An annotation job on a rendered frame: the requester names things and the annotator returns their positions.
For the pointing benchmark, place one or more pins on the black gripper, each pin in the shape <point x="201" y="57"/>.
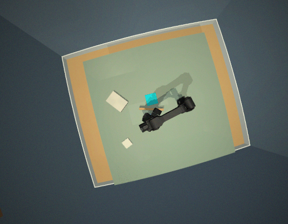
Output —
<point x="156" y="112"/>

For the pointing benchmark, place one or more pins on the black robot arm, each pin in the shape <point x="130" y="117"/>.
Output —
<point x="185" y="104"/>

